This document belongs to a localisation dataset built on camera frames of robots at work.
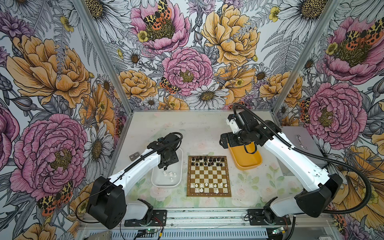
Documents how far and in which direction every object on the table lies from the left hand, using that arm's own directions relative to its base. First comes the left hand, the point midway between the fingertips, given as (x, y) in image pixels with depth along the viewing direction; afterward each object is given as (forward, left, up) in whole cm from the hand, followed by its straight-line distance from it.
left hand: (168, 164), depth 83 cm
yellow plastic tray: (+5, -44, -7) cm, 45 cm away
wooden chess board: (-4, -22, -8) cm, 24 cm away
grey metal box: (+12, -74, +7) cm, 75 cm away
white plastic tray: (-3, -1, -9) cm, 9 cm away
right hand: (+3, -31, +14) cm, 35 cm away
